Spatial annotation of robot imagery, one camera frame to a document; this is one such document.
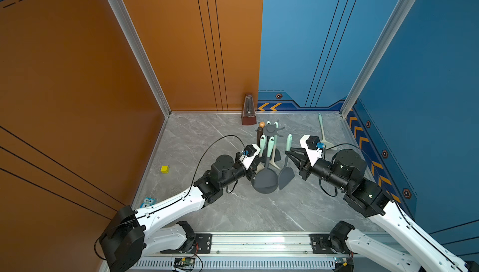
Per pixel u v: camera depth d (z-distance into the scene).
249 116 1.09
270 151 0.64
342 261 0.72
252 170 0.63
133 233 0.40
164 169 0.92
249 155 0.60
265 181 0.79
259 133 0.61
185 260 0.72
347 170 0.46
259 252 0.73
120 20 0.79
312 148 0.50
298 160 0.56
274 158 0.76
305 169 0.54
